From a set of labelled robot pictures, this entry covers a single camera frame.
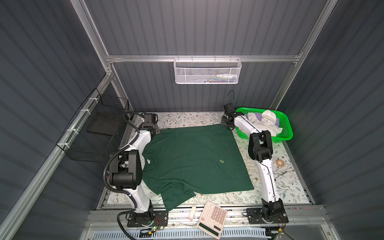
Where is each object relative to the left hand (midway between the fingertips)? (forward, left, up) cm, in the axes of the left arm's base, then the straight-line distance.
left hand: (149, 129), depth 95 cm
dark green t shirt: (-20, -18, -11) cm, 29 cm away
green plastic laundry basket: (-4, -92, -5) cm, 92 cm away
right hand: (+10, -54, -8) cm, 56 cm away
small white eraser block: (-47, -25, -11) cm, 54 cm away
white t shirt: (+4, -81, -4) cm, 81 cm away
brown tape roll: (-22, -82, -12) cm, 86 cm away
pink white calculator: (-50, -35, -10) cm, 62 cm away
